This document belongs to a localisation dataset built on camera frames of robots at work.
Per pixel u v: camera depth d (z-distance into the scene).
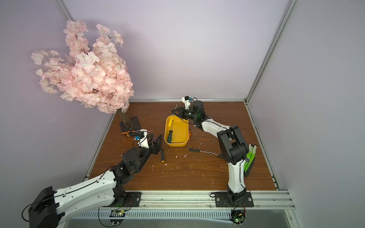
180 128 1.03
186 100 0.85
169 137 0.95
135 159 0.55
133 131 1.00
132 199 0.73
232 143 0.53
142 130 0.64
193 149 0.90
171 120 0.86
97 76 0.57
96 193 0.51
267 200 0.74
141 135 0.64
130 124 1.03
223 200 0.72
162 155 0.87
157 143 0.68
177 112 0.86
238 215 0.70
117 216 0.72
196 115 0.75
